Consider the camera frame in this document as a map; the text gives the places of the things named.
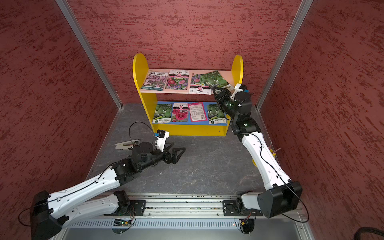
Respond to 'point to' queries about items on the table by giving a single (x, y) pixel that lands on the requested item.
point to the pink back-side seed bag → (197, 112)
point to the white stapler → (127, 145)
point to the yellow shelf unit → (182, 101)
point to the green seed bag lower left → (162, 113)
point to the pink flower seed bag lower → (180, 112)
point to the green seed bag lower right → (215, 115)
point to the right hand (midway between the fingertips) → (211, 93)
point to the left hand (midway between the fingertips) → (178, 149)
